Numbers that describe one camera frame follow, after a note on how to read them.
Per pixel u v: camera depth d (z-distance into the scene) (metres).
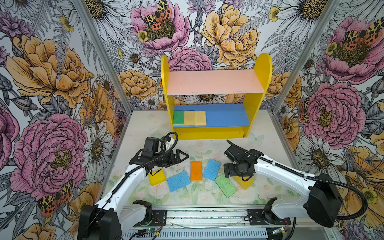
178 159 0.69
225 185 0.83
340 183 0.41
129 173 0.51
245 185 0.83
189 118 0.97
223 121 0.95
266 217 0.66
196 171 0.89
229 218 0.76
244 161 0.59
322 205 0.41
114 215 0.41
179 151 0.71
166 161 0.70
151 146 0.64
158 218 0.73
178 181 0.85
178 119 0.95
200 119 0.97
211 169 0.90
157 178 0.87
